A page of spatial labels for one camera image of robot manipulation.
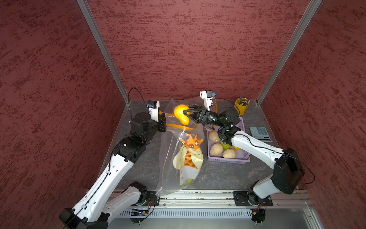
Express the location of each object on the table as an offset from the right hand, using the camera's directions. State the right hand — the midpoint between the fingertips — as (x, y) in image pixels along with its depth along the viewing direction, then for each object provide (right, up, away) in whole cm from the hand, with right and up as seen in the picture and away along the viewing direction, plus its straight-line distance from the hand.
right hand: (182, 114), depth 59 cm
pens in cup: (+43, +9, +39) cm, 59 cm away
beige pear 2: (+28, -24, +26) cm, 46 cm away
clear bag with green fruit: (+1, -16, +3) cm, 17 cm away
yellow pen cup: (+43, +3, +47) cm, 64 cm away
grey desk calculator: (+55, -14, +41) cm, 70 cm away
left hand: (-10, -1, +10) cm, 15 cm away
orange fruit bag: (+23, -14, -2) cm, 27 cm away
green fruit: (+3, -34, +12) cm, 36 cm away
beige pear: (+20, -22, +28) cm, 41 cm away
